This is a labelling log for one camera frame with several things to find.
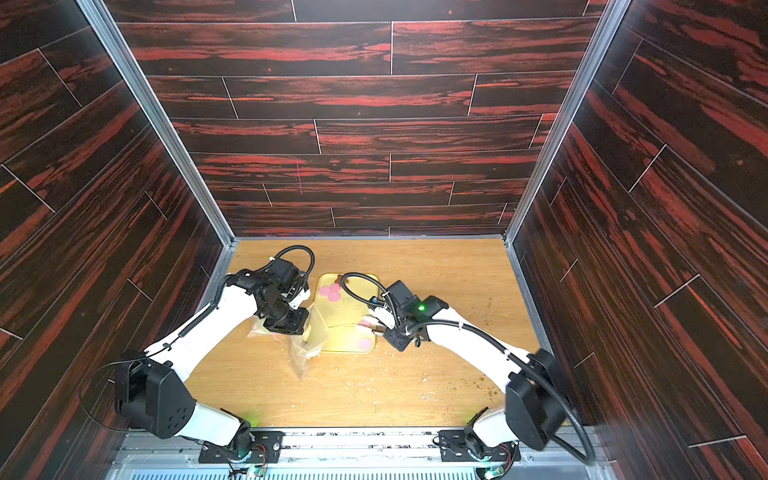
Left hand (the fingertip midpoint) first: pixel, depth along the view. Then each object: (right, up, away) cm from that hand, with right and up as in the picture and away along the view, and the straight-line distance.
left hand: (305, 330), depth 81 cm
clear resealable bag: (0, -5, +6) cm, 8 cm away
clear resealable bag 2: (-9, +2, -10) cm, 13 cm away
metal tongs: (+20, -1, +5) cm, 20 cm away
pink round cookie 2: (+1, +9, +21) cm, 23 cm away
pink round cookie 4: (+16, 0, +13) cm, 20 cm away
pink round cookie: (+4, +7, +23) cm, 24 cm away
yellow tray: (+7, +4, +20) cm, 22 cm away
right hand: (+27, 0, +3) cm, 27 cm away
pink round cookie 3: (+16, -7, +12) cm, 21 cm away
